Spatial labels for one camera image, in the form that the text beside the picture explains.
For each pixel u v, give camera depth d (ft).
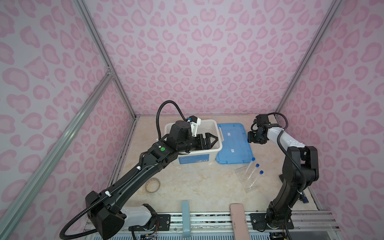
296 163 1.54
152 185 2.80
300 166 1.63
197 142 1.96
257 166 2.51
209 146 1.92
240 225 2.32
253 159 2.60
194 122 2.04
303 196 2.57
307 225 2.36
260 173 2.43
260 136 2.46
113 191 1.31
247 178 2.89
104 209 1.24
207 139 1.94
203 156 2.82
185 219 2.53
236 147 3.31
